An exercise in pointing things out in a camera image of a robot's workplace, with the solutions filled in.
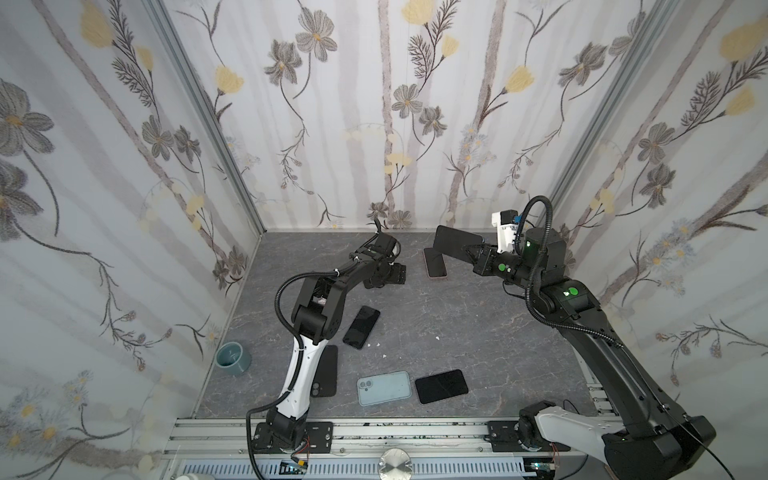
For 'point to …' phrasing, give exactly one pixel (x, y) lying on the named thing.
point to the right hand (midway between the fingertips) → (466, 241)
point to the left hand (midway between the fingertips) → (395, 270)
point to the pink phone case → (434, 263)
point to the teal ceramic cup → (231, 357)
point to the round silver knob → (395, 464)
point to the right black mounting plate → (504, 439)
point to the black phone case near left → (325, 380)
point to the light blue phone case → (383, 388)
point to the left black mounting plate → (319, 439)
